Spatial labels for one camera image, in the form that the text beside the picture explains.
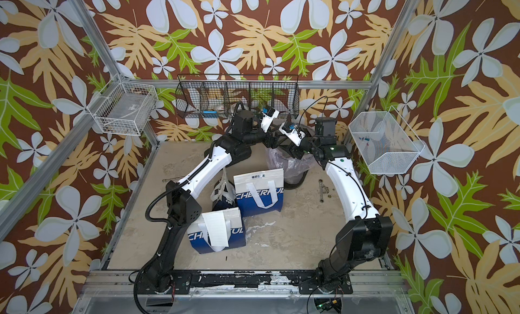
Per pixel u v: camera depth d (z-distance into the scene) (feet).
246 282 2.46
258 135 2.39
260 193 2.60
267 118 2.35
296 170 2.59
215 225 2.17
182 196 1.81
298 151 2.28
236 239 2.36
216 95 3.23
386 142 2.73
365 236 1.40
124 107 2.83
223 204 2.67
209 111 2.92
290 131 2.13
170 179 3.45
